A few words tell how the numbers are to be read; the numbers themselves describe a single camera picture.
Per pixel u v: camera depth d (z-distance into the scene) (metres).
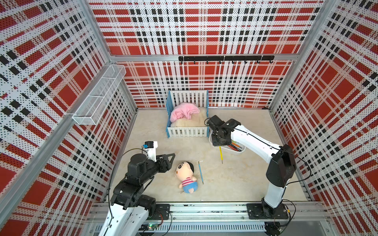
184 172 0.80
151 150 0.62
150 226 0.69
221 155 0.94
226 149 0.91
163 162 0.60
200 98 1.09
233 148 0.95
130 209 0.47
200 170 0.89
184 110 0.98
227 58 0.89
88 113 0.68
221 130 0.60
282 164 0.46
